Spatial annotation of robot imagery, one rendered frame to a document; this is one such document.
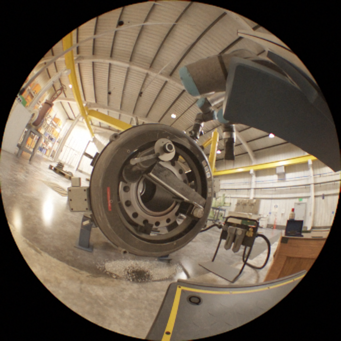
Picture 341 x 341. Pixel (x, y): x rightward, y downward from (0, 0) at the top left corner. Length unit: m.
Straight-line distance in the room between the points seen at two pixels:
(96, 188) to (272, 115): 0.59
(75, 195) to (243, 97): 0.61
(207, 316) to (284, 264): 0.75
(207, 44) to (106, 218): 8.07
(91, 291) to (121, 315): 0.18
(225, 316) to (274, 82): 0.48
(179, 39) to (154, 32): 1.54
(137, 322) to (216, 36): 8.46
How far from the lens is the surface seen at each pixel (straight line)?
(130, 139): 0.50
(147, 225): 0.67
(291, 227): 1.13
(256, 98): 0.27
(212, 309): 0.34
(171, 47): 8.17
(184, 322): 0.29
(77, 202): 0.52
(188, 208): 0.55
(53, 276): 0.73
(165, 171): 0.51
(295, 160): 11.42
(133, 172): 0.52
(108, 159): 0.47
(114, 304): 0.66
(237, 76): 0.24
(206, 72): 0.43
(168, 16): 7.93
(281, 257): 0.95
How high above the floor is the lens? 0.56
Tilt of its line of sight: 15 degrees up
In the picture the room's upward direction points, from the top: 17 degrees clockwise
